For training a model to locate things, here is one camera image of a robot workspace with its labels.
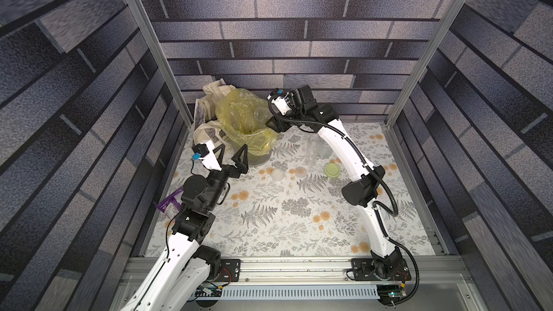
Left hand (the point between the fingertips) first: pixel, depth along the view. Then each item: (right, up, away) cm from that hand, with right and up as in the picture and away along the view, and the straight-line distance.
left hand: (236, 145), depth 65 cm
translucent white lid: (+13, -15, +35) cm, 40 cm away
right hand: (+10, +10, +18) cm, 23 cm away
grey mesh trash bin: (+2, -8, +38) cm, 39 cm away
